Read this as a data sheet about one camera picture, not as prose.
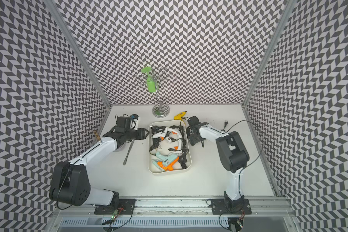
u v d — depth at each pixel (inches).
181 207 29.0
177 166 33.9
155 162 33.9
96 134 42.1
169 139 36.9
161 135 37.1
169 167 32.5
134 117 31.5
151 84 38.6
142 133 30.4
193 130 28.5
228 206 25.3
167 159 32.2
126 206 28.0
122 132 26.8
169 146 36.8
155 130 38.8
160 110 45.6
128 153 35.9
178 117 42.5
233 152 20.2
